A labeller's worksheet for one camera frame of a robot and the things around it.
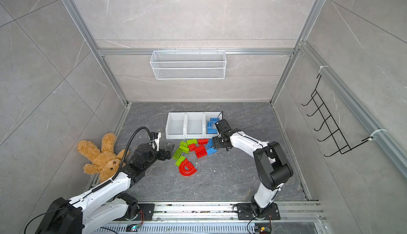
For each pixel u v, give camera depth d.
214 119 1.07
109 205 0.57
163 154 0.75
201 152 0.92
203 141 0.95
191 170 0.86
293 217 0.75
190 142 0.95
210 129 1.01
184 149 0.93
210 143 0.96
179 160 0.90
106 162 0.81
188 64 1.00
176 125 1.08
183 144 0.96
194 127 1.03
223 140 0.68
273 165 0.47
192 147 0.93
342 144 0.59
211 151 0.93
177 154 0.91
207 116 1.03
